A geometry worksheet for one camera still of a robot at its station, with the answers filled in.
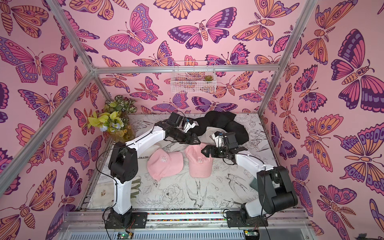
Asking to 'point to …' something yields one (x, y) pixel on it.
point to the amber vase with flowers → (113, 118)
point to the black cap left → (209, 120)
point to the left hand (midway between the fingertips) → (197, 142)
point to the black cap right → (241, 134)
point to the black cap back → (218, 118)
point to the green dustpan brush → (254, 184)
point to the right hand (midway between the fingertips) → (209, 150)
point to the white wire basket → (193, 77)
